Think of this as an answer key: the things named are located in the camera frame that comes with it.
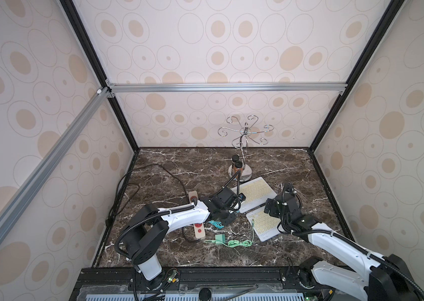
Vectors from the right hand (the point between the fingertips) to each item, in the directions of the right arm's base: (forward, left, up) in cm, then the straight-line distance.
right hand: (281, 203), depth 87 cm
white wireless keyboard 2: (+10, +9, -6) cm, 15 cm away
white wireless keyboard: (-8, +7, -8) cm, 13 cm away
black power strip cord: (+22, +78, -5) cm, 81 cm away
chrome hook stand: (+22, +18, +24) cm, 37 cm away
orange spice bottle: (+18, +20, +5) cm, 27 cm away
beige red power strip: (-12, +38, -5) cm, 40 cm away
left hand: (-5, +21, -1) cm, 22 cm away
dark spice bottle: (+24, +21, +5) cm, 32 cm away
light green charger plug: (-16, +28, -5) cm, 32 cm away
